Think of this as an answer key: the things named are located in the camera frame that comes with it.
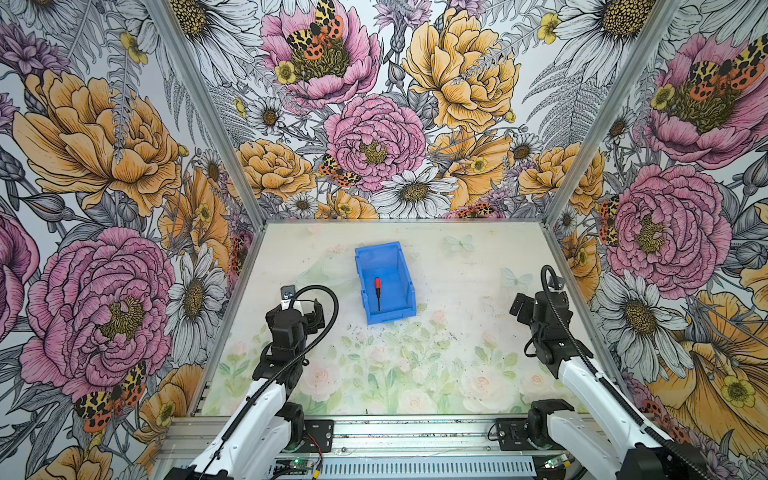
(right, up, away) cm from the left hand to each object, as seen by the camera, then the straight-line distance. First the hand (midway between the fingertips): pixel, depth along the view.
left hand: (299, 311), depth 85 cm
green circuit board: (+5, -33, -14) cm, 36 cm away
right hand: (+66, +1, 0) cm, 66 cm away
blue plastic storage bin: (+28, +1, +19) cm, 34 cm away
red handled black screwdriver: (+21, +4, +17) cm, 28 cm away
